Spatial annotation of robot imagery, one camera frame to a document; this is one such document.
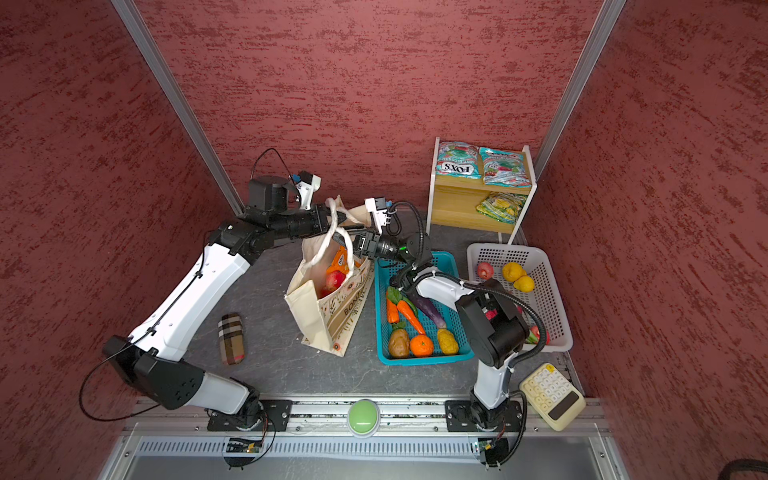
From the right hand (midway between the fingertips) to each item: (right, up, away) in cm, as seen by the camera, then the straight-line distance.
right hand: (331, 240), depth 67 cm
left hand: (+2, +4, +4) cm, 6 cm away
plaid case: (-32, -29, +17) cm, 46 cm away
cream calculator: (+56, -41, +9) cm, 70 cm away
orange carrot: (+19, -23, +23) cm, 38 cm away
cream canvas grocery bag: (-1, -20, +8) cm, 22 cm away
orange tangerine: (+22, -30, +14) cm, 40 cm away
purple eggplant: (+24, -20, +25) cm, 41 cm away
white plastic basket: (+60, -11, +31) cm, 68 cm away
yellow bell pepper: (+55, -10, +30) cm, 63 cm away
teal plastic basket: (+33, -24, +23) cm, 46 cm away
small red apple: (+45, -10, +31) cm, 56 cm away
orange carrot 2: (+14, -22, +23) cm, 35 cm away
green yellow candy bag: (+50, +11, +30) cm, 60 cm away
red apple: (-3, -12, +16) cm, 20 cm away
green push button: (+7, -44, +5) cm, 45 cm away
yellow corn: (+30, -29, +15) cm, 44 cm away
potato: (+16, -29, +15) cm, 37 cm away
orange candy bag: (-1, -6, +19) cm, 20 cm away
